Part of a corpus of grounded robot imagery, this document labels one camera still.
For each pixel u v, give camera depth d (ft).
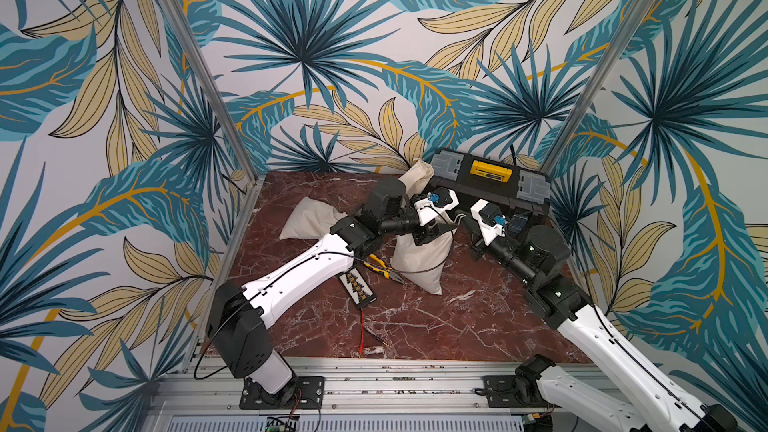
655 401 1.32
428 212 1.87
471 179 3.14
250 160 3.83
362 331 2.70
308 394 2.40
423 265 2.61
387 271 3.06
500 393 2.40
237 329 1.33
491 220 1.74
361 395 2.45
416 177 2.94
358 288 2.95
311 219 3.18
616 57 2.75
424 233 2.00
